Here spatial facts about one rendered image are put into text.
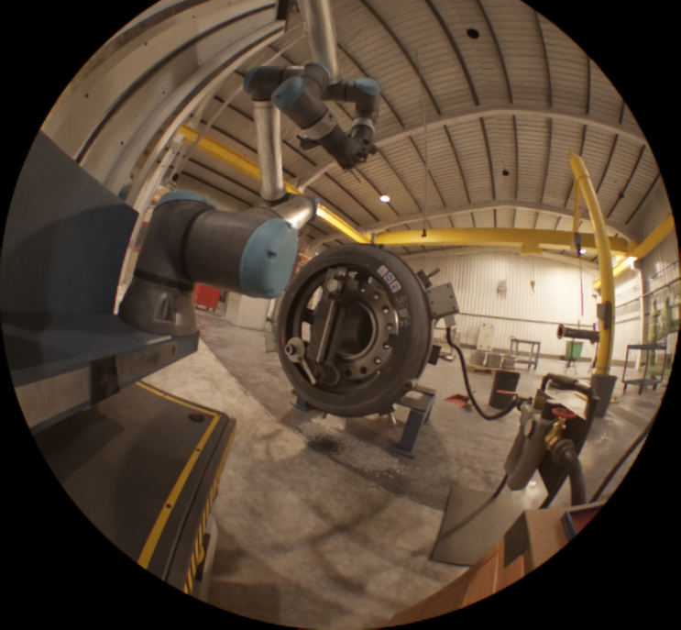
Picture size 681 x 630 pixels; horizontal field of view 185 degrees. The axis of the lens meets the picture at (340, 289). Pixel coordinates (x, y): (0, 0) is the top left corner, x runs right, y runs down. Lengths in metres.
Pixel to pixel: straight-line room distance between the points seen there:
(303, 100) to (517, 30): 8.11
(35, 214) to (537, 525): 0.63
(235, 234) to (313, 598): 0.79
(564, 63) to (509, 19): 2.06
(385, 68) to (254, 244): 7.96
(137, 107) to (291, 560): 1.08
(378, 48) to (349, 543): 8.52
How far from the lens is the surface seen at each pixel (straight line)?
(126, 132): 0.57
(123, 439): 0.50
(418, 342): 0.71
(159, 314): 0.42
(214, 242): 0.36
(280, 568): 0.68
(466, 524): 0.93
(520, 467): 0.72
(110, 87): 0.54
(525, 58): 8.70
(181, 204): 0.45
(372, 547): 0.76
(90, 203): 0.43
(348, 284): 0.77
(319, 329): 0.86
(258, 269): 0.33
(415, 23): 7.92
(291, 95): 0.53
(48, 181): 0.39
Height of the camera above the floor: 0.64
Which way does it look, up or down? 8 degrees up
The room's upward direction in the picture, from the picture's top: 12 degrees clockwise
